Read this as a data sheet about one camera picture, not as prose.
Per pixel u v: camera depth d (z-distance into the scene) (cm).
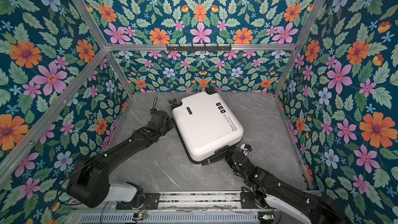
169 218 76
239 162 61
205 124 78
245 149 75
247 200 73
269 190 55
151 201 74
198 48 91
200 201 75
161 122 69
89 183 42
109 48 92
